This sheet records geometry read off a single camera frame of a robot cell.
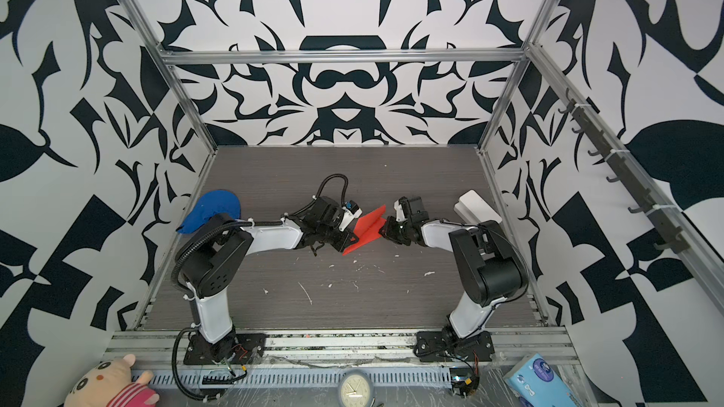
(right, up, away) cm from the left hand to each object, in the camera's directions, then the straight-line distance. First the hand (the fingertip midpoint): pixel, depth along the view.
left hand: (360, 234), depth 92 cm
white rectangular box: (+38, +8, +4) cm, 39 cm away
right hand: (+7, +1, +3) cm, 8 cm away
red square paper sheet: (+2, +2, +1) cm, 3 cm away
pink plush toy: (-55, -27, -28) cm, 68 cm away
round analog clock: (-1, -30, -26) cm, 40 cm away
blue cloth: (-54, +9, +12) cm, 56 cm away
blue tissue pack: (+41, -29, -26) cm, 56 cm away
